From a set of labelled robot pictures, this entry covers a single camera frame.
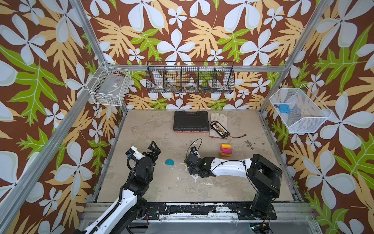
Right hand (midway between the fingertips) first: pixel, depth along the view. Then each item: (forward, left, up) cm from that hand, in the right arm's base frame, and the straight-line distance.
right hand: (193, 165), depth 89 cm
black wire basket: (+50, +2, +30) cm, 58 cm away
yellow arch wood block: (+5, -20, +2) cm, 21 cm away
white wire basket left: (+36, +50, +33) cm, 70 cm away
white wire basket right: (+21, -61, +27) cm, 70 cm away
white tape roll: (+46, +1, +26) cm, 53 cm away
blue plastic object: (+25, -55, +24) cm, 65 cm away
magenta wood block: (+7, -21, +4) cm, 23 cm away
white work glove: (+37, -24, 0) cm, 44 cm away
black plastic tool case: (+33, +1, +2) cm, 33 cm away
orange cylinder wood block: (+10, -21, +5) cm, 24 cm away
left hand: (+5, +24, +17) cm, 30 cm away
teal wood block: (+2, +15, -1) cm, 16 cm away
